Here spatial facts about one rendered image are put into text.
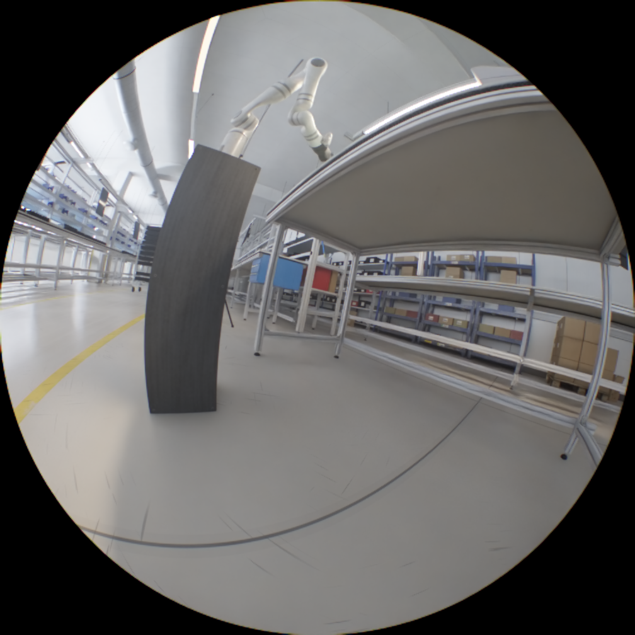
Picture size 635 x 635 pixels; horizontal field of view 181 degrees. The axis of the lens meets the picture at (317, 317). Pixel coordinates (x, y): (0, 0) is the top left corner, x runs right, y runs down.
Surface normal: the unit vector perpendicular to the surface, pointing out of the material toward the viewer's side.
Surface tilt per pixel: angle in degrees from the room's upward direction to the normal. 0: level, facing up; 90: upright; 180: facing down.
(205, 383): 90
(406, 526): 0
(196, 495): 0
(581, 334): 90
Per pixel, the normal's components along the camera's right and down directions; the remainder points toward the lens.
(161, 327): 0.65, 0.18
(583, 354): -0.83, -0.12
